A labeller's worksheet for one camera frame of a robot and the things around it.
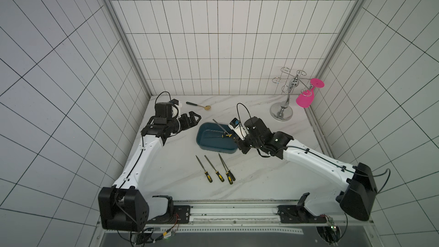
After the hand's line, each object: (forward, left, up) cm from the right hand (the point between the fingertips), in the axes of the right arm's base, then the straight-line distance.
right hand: (229, 141), depth 78 cm
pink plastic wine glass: (+35, -45, -6) cm, 57 cm away
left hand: (+7, +18, +4) cm, 19 cm away
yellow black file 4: (-8, -1, -17) cm, 19 cm away
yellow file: (+12, +4, -16) cm, 20 cm away
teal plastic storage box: (+11, +8, -16) cm, 21 cm away
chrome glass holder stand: (+33, -34, -16) cm, 51 cm away
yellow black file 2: (-10, +5, -17) cm, 20 cm away
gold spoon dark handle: (+34, +17, -17) cm, 42 cm away
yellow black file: (-11, +11, -16) cm, 22 cm away
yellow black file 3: (-11, 0, -16) cm, 20 cm away
